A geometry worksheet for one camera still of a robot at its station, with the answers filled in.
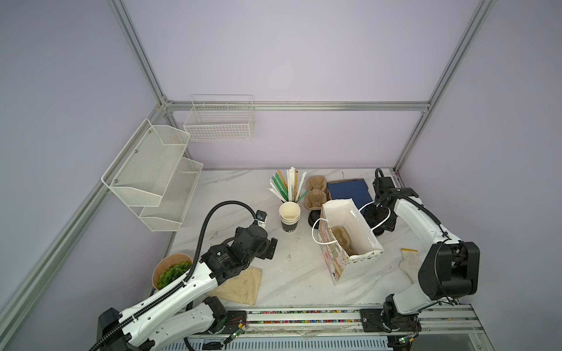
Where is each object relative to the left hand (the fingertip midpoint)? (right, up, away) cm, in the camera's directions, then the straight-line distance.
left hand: (259, 238), depth 77 cm
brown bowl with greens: (-32, -11, +1) cm, 34 cm away
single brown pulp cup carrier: (+33, -3, +14) cm, 36 cm away
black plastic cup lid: (+22, +5, +22) cm, 32 cm away
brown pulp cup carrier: (+24, +14, +28) cm, 39 cm away
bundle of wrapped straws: (+10, +19, +19) cm, 28 cm away
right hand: (+43, +4, +11) cm, 44 cm away
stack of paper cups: (+11, +7, +14) cm, 19 cm away
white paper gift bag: (+28, -8, -8) cm, 30 cm away
